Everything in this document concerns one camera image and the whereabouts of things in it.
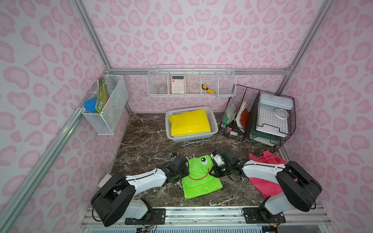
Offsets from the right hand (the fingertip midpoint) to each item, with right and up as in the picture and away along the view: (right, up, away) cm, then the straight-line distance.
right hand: (210, 172), depth 87 cm
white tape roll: (+46, +36, +5) cm, 59 cm away
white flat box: (+38, +32, +1) cm, 49 cm away
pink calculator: (-20, +55, +6) cm, 59 cm away
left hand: (-13, +2, 0) cm, 13 cm away
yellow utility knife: (+1, +51, +10) cm, 52 cm away
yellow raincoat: (-12, +30, +13) cm, 35 cm away
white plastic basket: (-26, +39, +26) cm, 54 cm away
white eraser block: (+19, +23, +16) cm, 33 cm away
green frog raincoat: (-6, -4, -4) cm, 8 cm away
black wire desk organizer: (+33, +50, +19) cm, 63 cm away
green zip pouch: (+29, +22, +6) cm, 37 cm away
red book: (+25, +34, +15) cm, 44 cm away
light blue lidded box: (+45, +44, +8) cm, 64 cm away
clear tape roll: (-30, +51, +6) cm, 59 cm away
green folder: (+18, +37, +23) cm, 48 cm away
